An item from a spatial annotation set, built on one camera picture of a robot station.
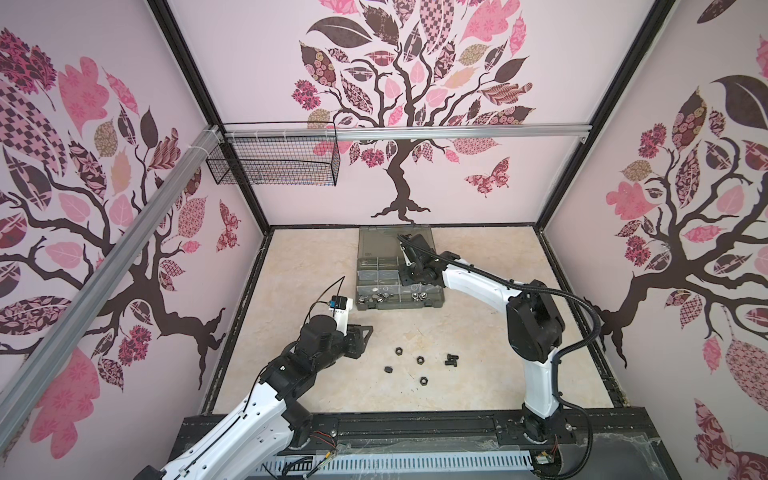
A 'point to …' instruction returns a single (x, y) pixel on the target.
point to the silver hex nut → (386, 295)
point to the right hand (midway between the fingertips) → (405, 267)
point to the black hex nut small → (420, 357)
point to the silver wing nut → (362, 297)
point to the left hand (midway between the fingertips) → (367, 333)
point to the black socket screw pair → (451, 360)
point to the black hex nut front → (421, 380)
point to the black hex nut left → (388, 369)
